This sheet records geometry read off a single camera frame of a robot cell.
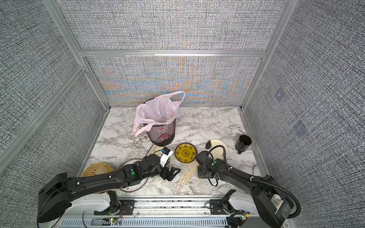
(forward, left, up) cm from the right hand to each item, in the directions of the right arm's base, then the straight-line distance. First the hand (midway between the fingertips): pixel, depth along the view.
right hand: (201, 169), depth 86 cm
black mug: (+15, -28, +4) cm, 32 cm away
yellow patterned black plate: (+12, +9, -1) cm, 15 cm away
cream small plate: (+1, +23, +23) cm, 32 cm away
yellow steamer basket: (-1, +62, +4) cm, 62 cm away
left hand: (-2, +14, +11) cm, 18 cm away
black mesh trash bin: (+17, +27, +17) cm, 36 cm away
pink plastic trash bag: (+33, +27, +17) cm, 46 cm away
